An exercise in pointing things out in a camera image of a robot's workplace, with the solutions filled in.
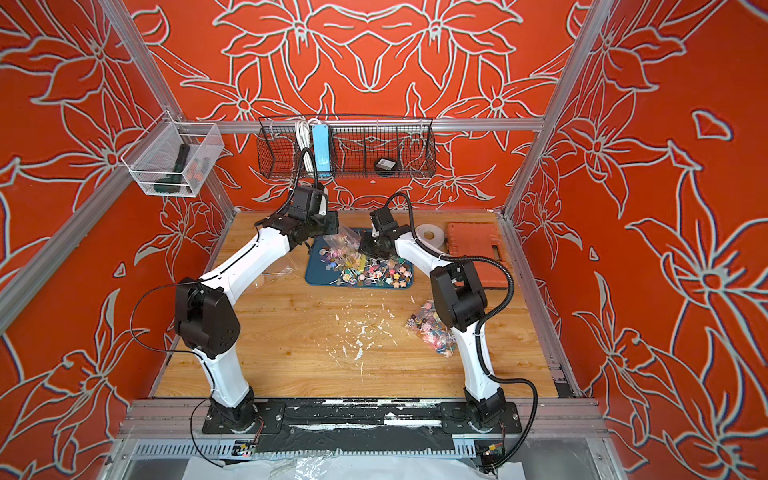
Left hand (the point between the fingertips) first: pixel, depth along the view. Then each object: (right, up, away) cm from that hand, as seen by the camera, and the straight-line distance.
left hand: (335, 216), depth 89 cm
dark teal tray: (-8, -19, +12) cm, 24 cm away
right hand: (+8, -9, +9) cm, 15 cm away
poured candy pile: (+18, -18, +11) cm, 28 cm away
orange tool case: (+49, -7, +15) cm, 52 cm away
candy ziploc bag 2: (+29, -33, -4) cm, 44 cm away
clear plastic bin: (-51, +18, +2) cm, 55 cm away
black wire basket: (+7, +24, +9) cm, 26 cm away
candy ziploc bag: (+2, -10, +8) cm, 13 cm away
